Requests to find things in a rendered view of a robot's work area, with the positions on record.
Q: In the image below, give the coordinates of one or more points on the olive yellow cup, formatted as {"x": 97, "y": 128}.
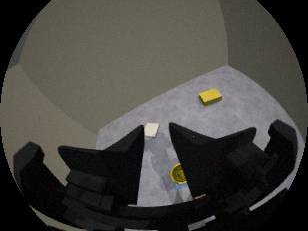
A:
{"x": 174, "y": 174}

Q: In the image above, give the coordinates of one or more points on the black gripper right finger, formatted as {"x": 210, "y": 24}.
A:
{"x": 200, "y": 156}

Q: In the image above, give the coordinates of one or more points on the yellow flat block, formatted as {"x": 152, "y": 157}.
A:
{"x": 210, "y": 96}

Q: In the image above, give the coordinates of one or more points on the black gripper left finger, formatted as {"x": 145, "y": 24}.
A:
{"x": 119, "y": 163}

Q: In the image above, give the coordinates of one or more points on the beige flat block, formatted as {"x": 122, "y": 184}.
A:
{"x": 151, "y": 129}

